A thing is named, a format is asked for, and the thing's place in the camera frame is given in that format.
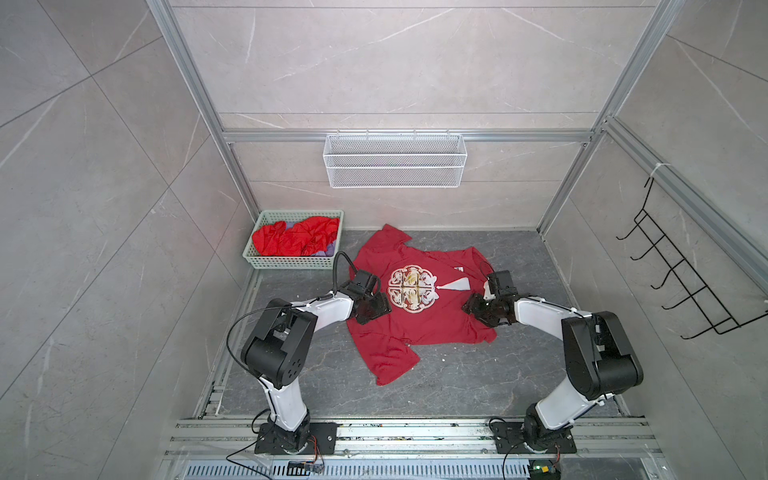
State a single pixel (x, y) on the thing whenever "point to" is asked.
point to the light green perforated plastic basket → (292, 217)
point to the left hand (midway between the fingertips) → (385, 303)
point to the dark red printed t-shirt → (426, 291)
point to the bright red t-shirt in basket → (309, 238)
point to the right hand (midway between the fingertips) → (468, 307)
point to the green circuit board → (544, 469)
